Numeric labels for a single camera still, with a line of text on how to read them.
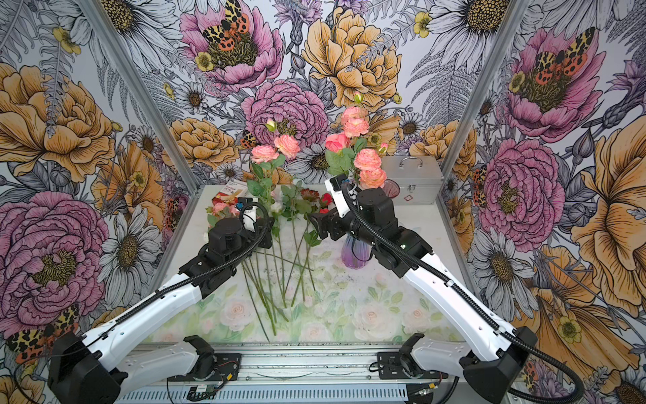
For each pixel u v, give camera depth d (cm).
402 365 67
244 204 64
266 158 69
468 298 41
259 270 94
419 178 106
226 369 73
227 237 55
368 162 70
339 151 75
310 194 112
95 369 38
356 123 72
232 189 116
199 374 65
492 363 39
